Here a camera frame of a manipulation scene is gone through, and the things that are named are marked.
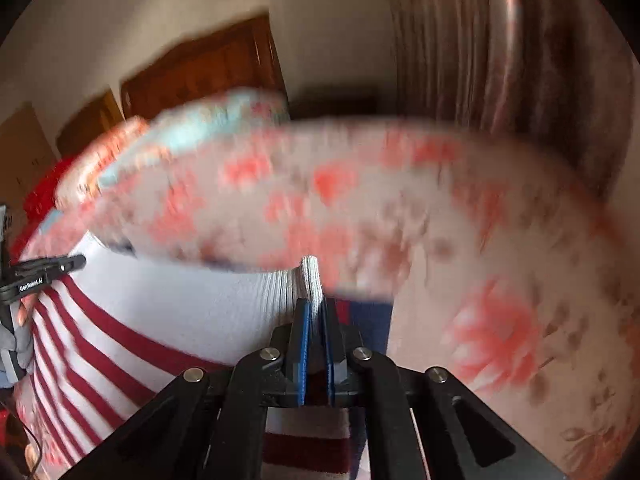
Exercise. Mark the large wooden headboard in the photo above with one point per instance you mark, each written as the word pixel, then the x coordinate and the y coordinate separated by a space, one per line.
pixel 210 70

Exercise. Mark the folded orange floral quilt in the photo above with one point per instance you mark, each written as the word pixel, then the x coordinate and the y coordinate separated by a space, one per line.
pixel 100 160

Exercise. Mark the pink floral curtain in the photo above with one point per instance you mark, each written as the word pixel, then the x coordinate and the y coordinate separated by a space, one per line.
pixel 475 60

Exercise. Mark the light blue floral pillow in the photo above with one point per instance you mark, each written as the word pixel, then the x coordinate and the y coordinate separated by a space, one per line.
pixel 200 125

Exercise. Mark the dark wooden nightstand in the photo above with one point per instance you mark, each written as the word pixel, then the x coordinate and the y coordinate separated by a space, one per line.
pixel 335 105

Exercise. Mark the brown cardboard board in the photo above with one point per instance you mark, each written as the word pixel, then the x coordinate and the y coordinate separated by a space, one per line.
pixel 25 160

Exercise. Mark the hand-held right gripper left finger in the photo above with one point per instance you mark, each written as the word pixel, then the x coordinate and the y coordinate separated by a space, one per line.
pixel 301 360

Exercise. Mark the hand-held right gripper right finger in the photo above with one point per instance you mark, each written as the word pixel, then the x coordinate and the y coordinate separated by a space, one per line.
pixel 327 360

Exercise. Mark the pink floral bed sheet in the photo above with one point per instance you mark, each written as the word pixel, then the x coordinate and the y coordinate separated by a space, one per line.
pixel 500 260

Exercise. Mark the red blanket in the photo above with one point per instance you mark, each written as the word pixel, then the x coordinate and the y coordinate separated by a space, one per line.
pixel 47 185

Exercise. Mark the small wooden headboard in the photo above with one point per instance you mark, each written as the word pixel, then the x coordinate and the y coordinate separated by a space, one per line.
pixel 90 125

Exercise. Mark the person's left hand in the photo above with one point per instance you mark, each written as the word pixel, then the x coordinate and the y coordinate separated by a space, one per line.
pixel 22 345

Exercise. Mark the red white striped sweater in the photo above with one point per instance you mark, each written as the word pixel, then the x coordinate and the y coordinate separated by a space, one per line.
pixel 190 310

